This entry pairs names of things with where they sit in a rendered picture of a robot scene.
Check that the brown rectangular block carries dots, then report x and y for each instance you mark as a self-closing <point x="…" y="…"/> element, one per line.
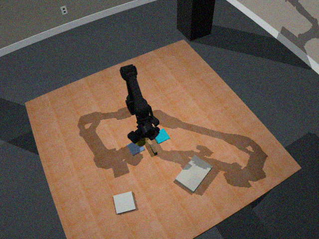
<point x="154" y="151"/>

